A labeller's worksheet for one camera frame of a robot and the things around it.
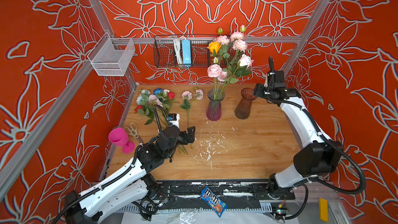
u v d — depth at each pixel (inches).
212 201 27.4
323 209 26.9
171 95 41.0
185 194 28.7
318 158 16.4
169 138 20.6
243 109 39.8
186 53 35.4
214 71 29.4
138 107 39.6
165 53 38.6
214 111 37.6
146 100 41.6
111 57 36.9
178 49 35.1
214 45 31.9
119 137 30.6
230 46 31.2
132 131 37.3
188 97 43.1
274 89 24.0
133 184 23.5
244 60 26.4
